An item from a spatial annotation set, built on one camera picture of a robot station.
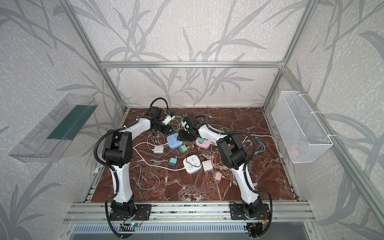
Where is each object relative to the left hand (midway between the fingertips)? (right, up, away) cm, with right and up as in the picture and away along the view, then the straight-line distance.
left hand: (172, 124), depth 102 cm
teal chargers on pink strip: (+20, -10, -8) cm, 24 cm away
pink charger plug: (+30, -29, -17) cm, 45 cm away
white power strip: (+15, -23, -15) cm, 32 cm away
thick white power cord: (-6, -25, -13) cm, 29 cm away
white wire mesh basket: (+63, -5, -41) cm, 75 cm away
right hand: (+6, -7, -4) cm, 10 cm away
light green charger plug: (+8, -16, -6) cm, 19 cm away
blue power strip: (+1, -12, -5) cm, 13 cm away
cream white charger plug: (-7, -16, -8) cm, 19 cm away
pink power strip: (+24, -13, -5) cm, 27 cm away
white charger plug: (+24, -24, -15) cm, 37 cm away
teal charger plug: (+3, -23, -13) cm, 26 cm away
